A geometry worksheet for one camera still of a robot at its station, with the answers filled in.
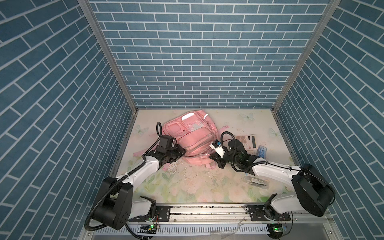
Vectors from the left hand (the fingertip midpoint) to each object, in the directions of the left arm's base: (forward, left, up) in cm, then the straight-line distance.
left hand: (186, 151), depth 87 cm
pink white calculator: (+10, -42, -6) cm, 43 cm away
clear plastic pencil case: (-16, -40, -7) cm, 43 cm away
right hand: (-3, -13, +2) cm, 14 cm away
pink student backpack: (+15, -2, -4) cm, 15 cm away
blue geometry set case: (+3, -49, -8) cm, 50 cm away
